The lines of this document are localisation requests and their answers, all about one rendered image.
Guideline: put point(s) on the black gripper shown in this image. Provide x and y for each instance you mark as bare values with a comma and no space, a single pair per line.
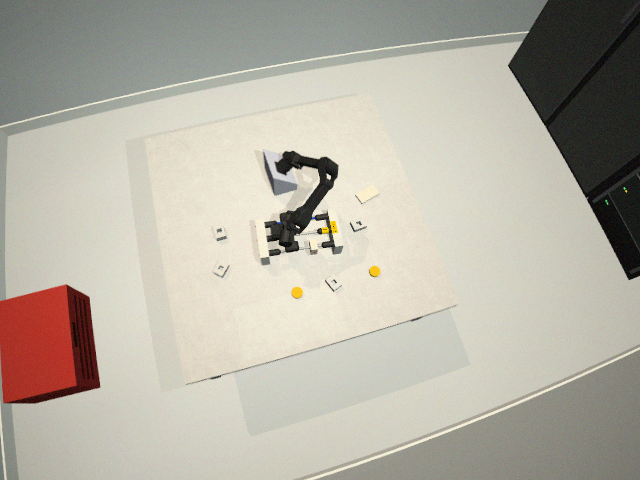
295,245

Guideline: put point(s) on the cream flat rectangular plate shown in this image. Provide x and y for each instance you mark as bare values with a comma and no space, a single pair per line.
367,194

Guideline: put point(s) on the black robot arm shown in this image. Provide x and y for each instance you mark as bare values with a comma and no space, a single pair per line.
303,215

